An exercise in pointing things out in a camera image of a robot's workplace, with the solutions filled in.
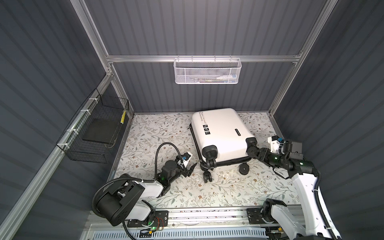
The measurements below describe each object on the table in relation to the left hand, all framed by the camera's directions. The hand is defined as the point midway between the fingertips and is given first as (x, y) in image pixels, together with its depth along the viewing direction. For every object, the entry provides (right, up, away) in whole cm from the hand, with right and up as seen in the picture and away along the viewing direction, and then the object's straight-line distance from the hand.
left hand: (191, 158), depth 86 cm
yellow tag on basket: (-38, +24, -3) cm, 45 cm away
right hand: (+34, +4, -10) cm, 36 cm away
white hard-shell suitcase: (+17, +13, -7) cm, 22 cm away
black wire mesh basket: (-49, +14, -13) cm, 52 cm away
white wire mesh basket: (+12, +65, +38) cm, 76 cm away
